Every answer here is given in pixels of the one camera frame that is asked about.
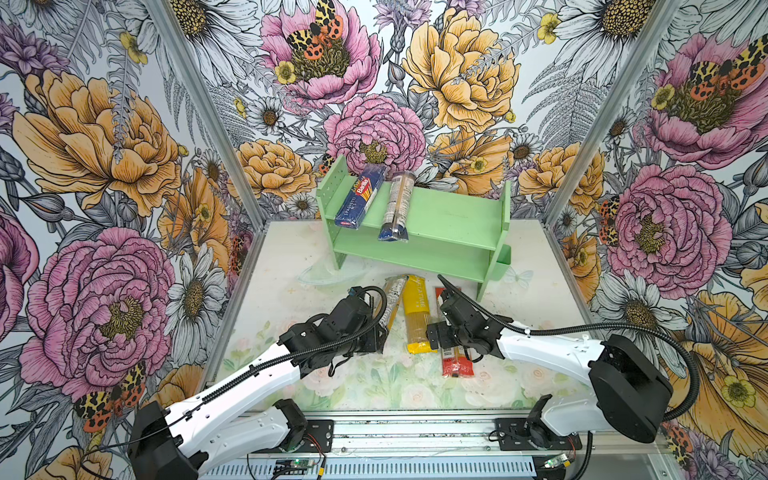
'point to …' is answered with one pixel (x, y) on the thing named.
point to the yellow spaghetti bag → (417, 312)
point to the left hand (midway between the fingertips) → (376, 341)
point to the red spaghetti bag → (455, 362)
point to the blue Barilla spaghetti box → (360, 197)
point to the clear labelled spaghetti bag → (394, 288)
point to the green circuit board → (292, 463)
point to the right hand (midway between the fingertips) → (444, 340)
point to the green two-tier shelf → (456, 228)
